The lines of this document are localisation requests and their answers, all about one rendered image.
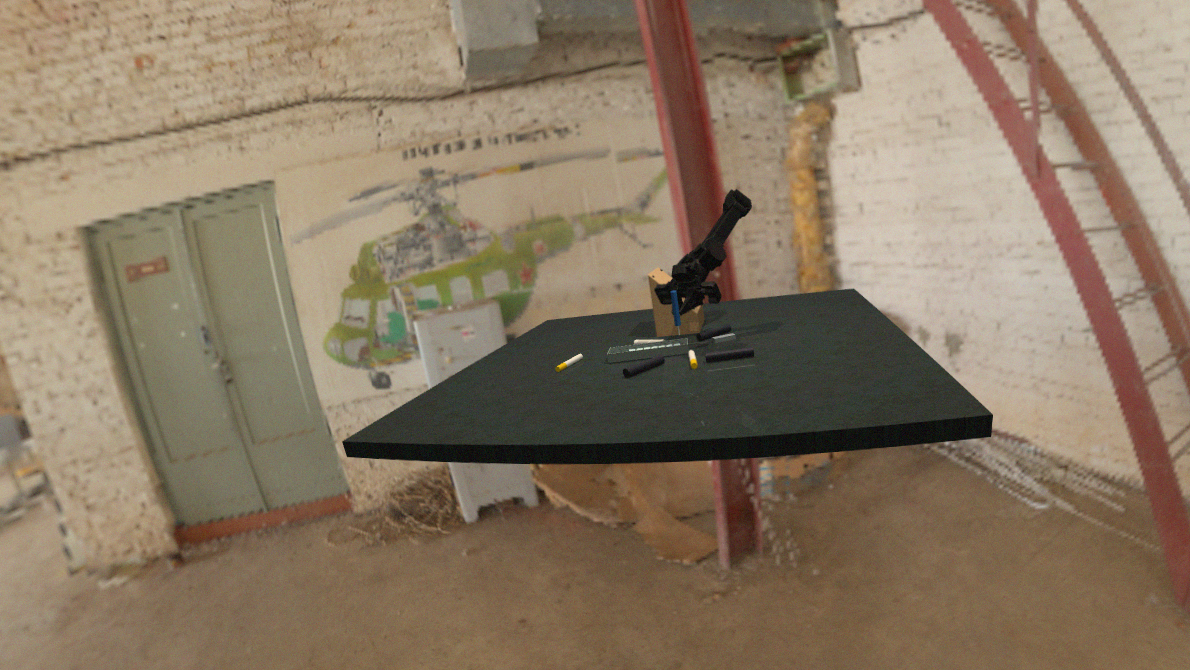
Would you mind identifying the keyboard with white letter keys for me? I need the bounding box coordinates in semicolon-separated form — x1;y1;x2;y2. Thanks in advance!
607;338;689;364

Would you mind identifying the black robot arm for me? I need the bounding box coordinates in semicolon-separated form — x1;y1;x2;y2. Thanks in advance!
668;189;752;287

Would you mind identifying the dark grey cylinder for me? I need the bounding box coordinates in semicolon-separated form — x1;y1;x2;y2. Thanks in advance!
697;324;731;342
704;347;754;362
624;355;664;378

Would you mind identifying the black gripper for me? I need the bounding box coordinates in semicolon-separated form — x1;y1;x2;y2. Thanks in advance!
655;270;721;315

